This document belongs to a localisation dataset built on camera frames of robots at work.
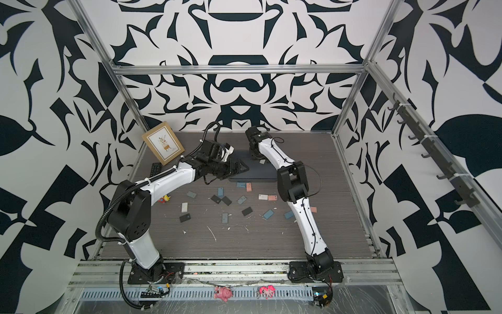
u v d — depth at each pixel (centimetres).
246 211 90
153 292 73
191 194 94
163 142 103
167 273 74
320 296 71
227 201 94
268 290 70
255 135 81
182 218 87
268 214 89
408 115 65
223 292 69
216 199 94
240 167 79
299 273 74
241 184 97
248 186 97
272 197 94
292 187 65
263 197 94
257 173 101
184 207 91
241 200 94
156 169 102
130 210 48
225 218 87
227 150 85
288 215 87
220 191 95
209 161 71
